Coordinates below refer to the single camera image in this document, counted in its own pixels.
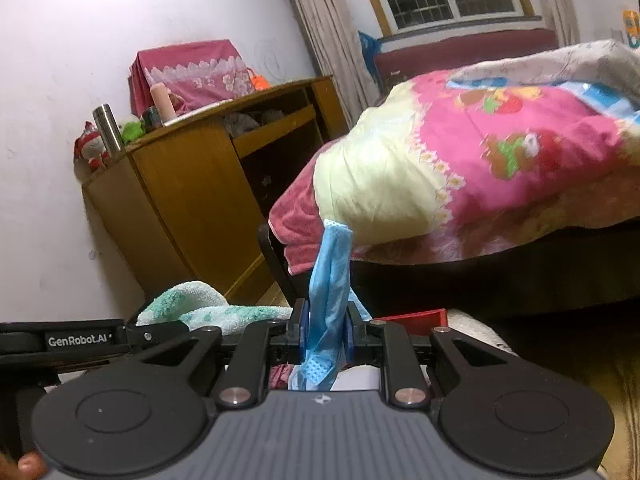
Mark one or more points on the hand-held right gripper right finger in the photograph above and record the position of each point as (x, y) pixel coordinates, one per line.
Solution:
(356, 332)

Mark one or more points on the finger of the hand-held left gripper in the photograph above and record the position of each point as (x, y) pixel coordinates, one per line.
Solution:
(150, 335)

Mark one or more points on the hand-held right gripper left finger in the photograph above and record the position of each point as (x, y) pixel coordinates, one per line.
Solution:
(299, 330)

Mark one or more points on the blue face mask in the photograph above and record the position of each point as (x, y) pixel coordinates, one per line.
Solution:
(327, 280)

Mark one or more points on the green white towel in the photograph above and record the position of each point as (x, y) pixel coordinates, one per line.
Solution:
(200, 305)

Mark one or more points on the red box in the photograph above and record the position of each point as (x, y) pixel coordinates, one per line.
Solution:
(415, 319)

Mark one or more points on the person's left hand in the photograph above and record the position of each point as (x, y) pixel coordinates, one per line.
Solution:
(31, 466)

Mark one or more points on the pink floral bedsheet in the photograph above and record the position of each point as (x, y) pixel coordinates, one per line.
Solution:
(300, 230)

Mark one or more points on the wooden desk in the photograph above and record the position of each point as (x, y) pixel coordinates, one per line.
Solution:
(190, 200)

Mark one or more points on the dark wooden bed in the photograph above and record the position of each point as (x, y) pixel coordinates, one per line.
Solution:
(500, 282)

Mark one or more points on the red santa doll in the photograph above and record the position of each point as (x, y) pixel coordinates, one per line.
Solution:
(91, 147)

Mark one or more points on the green toy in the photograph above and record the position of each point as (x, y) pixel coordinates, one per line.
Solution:
(131, 129)

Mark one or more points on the steel thermos flask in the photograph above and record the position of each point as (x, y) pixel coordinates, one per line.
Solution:
(107, 130)

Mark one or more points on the grey cloth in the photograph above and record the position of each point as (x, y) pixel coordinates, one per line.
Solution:
(250, 121)

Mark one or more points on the dark small jar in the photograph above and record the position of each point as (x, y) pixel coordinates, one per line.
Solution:
(151, 119)

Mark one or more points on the pink cartoon quilt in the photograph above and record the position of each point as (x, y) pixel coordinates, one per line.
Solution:
(500, 160)

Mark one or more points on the pink bottle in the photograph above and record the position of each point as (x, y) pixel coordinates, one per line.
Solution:
(162, 105)

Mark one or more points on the orange toy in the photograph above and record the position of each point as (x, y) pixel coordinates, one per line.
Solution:
(259, 81)

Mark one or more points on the pink lace cloth cover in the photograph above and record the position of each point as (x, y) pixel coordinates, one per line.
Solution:
(200, 70)

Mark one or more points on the blue bag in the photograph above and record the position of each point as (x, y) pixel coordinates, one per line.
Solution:
(369, 60)

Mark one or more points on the beige floral curtain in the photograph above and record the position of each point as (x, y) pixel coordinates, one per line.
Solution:
(330, 40)
(555, 0)

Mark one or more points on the white blue patterned sheet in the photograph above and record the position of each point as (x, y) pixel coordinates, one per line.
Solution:
(575, 60)

